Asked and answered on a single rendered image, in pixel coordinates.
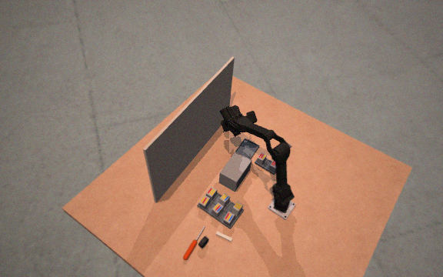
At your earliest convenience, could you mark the orange-handled screwdriver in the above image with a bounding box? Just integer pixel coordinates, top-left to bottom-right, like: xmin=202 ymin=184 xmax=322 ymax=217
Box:
xmin=183 ymin=226 xmax=205 ymax=260

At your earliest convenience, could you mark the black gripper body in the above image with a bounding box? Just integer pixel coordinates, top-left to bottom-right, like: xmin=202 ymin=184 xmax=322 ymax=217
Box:
xmin=221 ymin=111 xmax=257 ymax=132

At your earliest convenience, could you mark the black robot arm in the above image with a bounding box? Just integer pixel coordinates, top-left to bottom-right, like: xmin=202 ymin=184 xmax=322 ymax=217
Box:
xmin=220 ymin=105 xmax=295 ymax=213

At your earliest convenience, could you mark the cream flat bar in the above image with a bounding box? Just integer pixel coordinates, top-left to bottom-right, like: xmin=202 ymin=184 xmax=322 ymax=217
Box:
xmin=216 ymin=231 xmax=232 ymax=242

